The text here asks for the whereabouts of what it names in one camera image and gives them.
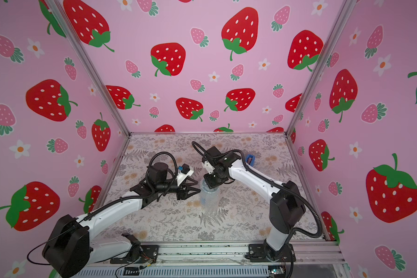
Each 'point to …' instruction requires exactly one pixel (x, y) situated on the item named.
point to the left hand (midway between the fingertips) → (198, 186)
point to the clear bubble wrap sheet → (200, 197)
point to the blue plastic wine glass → (209, 198)
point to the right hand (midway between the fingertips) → (206, 187)
